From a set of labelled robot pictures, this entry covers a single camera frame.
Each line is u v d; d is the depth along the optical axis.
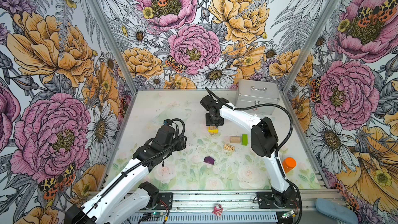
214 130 0.97
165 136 0.58
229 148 0.91
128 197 0.57
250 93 1.02
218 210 0.69
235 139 0.93
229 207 0.73
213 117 0.80
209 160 0.88
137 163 0.50
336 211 0.69
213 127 0.94
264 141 0.56
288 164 0.76
